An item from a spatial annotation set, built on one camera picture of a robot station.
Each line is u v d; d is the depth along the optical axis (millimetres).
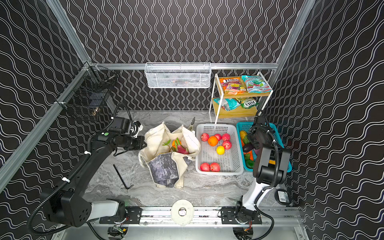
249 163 873
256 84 839
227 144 950
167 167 752
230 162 925
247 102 1002
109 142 533
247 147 901
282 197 784
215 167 856
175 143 943
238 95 830
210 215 760
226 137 997
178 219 731
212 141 966
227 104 997
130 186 837
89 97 928
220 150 943
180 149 882
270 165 495
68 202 386
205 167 857
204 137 997
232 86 834
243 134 998
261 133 637
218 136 998
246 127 1030
